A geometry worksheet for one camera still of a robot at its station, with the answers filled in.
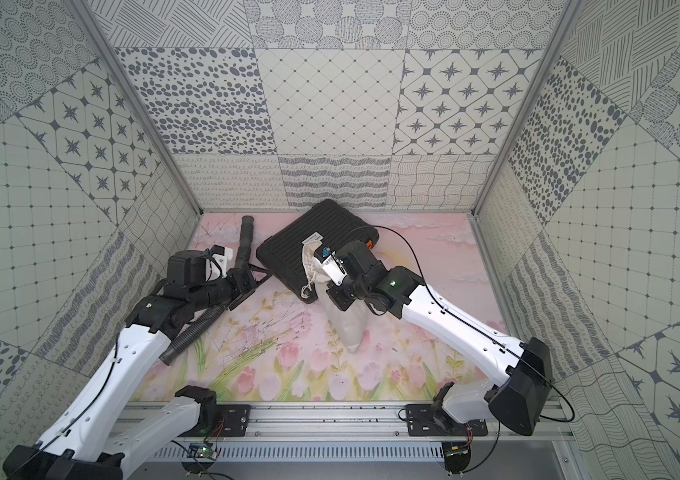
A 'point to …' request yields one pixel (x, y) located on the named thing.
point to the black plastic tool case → (330, 223)
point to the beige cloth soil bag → (350, 323)
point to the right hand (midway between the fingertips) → (334, 286)
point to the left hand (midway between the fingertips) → (259, 273)
